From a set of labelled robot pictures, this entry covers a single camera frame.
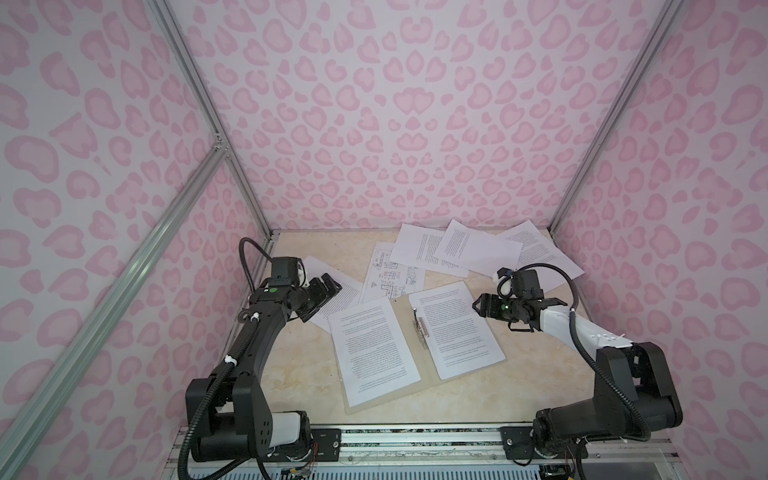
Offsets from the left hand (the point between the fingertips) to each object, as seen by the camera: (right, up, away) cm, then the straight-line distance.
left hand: (333, 290), depth 85 cm
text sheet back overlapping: (+49, +12, +30) cm, 59 cm away
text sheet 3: (+26, +13, +29) cm, 41 cm away
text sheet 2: (+2, -4, +16) cm, 17 cm away
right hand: (+44, -5, +5) cm, 45 cm away
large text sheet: (+11, -20, +3) cm, 23 cm away
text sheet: (+37, -15, +6) cm, 41 cm away
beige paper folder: (+25, -19, +4) cm, 31 cm away
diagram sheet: (+16, +2, +22) cm, 27 cm away
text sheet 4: (+72, +12, +29) cm, 79 cm away
